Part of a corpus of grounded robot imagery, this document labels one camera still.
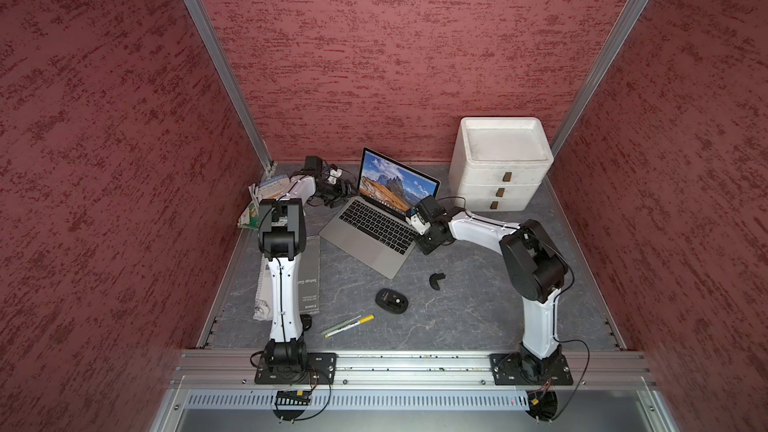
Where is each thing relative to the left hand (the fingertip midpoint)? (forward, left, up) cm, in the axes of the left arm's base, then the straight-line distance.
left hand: (354, 198), depth 106 cm
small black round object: (-42, +9, -2) cm, 43 cm away
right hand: (-17, -25, -4) cm, 31 cm away
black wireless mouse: (-36, -14, 0) cm, 39 cm away
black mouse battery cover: (-29, -27, -3) cm, 40 cm away
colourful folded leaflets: (+6, +33, -1) cm, 34 cm away
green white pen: (-43, 0, -2) cm, 43 cm away
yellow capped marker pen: (-43, -3, -2) cm, 43 cm away
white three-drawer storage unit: (-3, -46, +21) cm, 51 cm away
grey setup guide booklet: (-29, +11, -2) cm, 31 cm away
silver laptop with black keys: (-11, -7, -2) cm, 13 cm away
